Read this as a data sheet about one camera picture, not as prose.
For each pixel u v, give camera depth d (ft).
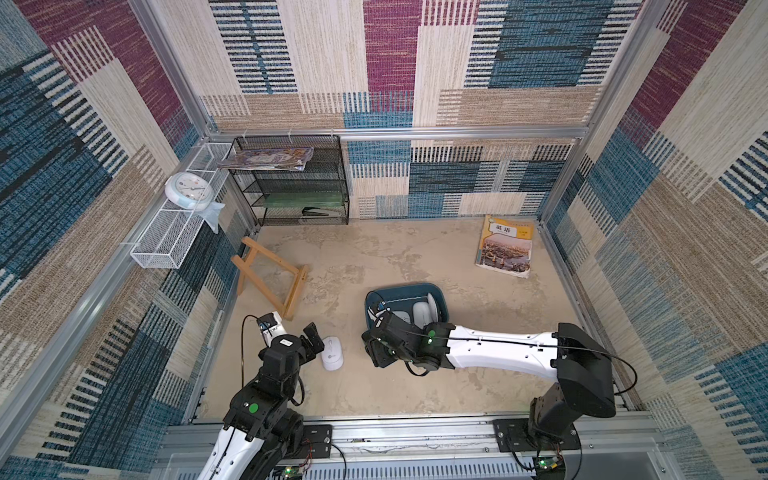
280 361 1.78
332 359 2.79
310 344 2.29
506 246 3.66
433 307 3.00
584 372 1.41
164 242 3.00
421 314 3.05
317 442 2.39
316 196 3.57
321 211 3.59
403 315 3.05
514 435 2.40
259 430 1.64
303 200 3.27
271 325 2.13
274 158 2.88
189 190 2.48
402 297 3.24
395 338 1.95
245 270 2.68
